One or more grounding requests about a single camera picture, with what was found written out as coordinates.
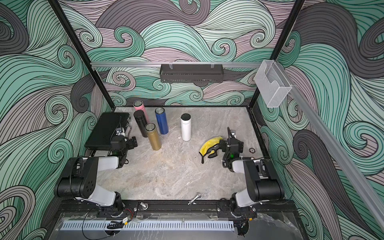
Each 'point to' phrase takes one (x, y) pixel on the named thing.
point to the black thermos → (142, 122)
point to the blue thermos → (162, 119)
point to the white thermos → (186, 124)
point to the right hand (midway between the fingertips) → (230, 140)
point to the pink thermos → (138, 105)
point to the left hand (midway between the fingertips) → (125, 136)
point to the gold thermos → (153, 135)
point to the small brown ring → (252, 150)
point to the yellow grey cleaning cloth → (210, 147)
